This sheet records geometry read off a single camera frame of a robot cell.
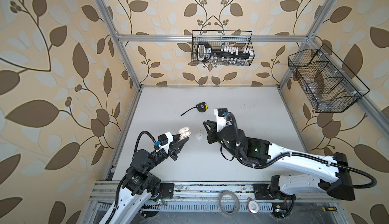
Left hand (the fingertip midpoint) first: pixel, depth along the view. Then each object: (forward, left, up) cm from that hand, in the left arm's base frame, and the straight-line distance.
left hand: (186, 135), depth 63 cm
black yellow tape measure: (+35, -6, -26) cm, 43 cm away
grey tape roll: (-20, -24, -25) cm, 40 cm away
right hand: (+4, -8, +2) cm, 9 cm away
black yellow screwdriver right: (-21, -66, -27) cm, 75 cm away
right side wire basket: (+26, -68, +6) cm, 73 cm away
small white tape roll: (-22, -31, -27) cm, 47 cm away
